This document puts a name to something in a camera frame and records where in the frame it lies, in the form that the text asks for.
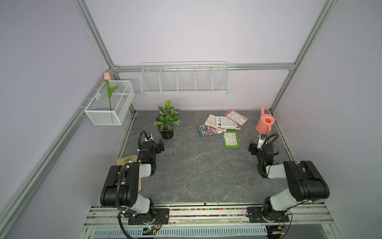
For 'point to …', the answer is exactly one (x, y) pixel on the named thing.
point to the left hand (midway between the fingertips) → (153, 140)
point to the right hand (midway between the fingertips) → (259, 140)
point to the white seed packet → (211, 121)
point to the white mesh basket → (98, 110)
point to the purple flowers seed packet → (204, 130)
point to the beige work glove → (127, 159)
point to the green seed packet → (231, 139)
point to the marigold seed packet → (226, 122)
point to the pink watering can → (265, 123)
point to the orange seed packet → (239, 126)
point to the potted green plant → (168, 117)
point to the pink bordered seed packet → (237, 117)
